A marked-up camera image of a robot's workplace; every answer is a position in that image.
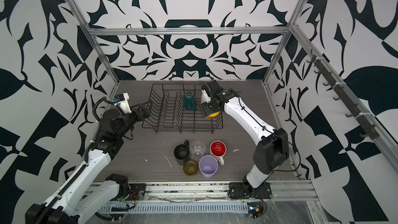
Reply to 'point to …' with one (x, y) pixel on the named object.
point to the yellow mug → (213, 115)
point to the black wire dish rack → (176, 106)
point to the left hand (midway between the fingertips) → (146, 100)
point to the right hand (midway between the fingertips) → (209, 106)
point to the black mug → (182, 153)
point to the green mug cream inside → (189, 101)
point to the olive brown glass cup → (190, 167)
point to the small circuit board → (255, 209)
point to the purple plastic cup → (208, 165)
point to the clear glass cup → (197, 150)
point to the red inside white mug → (218, 149)
